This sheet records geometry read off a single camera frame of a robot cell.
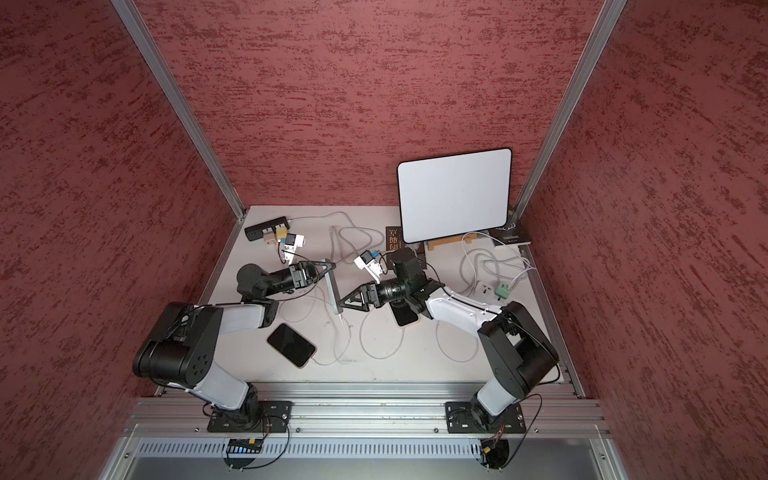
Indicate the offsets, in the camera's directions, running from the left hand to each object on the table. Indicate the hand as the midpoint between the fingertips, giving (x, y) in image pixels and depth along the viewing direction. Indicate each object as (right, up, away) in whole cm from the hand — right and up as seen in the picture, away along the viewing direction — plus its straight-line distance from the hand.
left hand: (332, 270), depth 77 cm
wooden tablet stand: (+44, +9, +29) cm, 53 cm away
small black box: (+61, +10, +36) cm, 72 cm away
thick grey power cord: (0, +14, +40) cm, 43 cm away
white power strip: (+47, -9, +18) cm, 51 cm away
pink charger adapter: (-31, +8, +33) cm, 46 cm away
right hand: (+4, -9, -1) cm, 10 cm away
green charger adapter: (+51, -8, +15) cm, 54 cm away
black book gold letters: (+16, +9, +33) cm, 38 cm away
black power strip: (-31, +13, +34) cm, 48 cm away
